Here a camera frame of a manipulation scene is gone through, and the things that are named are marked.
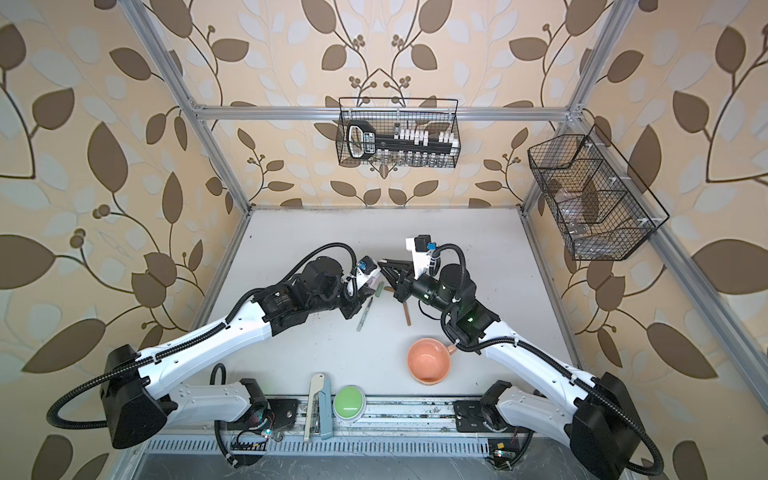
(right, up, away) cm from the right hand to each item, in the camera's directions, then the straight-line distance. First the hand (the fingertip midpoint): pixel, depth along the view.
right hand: (379, 270), depth 69 cm
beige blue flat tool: (-16, -31, +8) cm, 36 cm away
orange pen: (+7, -17, +23) cm, 29 cm away
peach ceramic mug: (+13, -27, +14) cm, 33 cm away
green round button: (-8, -34, +6) cm, 36 cm away
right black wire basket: (+55, +14, +4) cm, 57 cm away
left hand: (-1, -4, +5) cm, 6 cm away
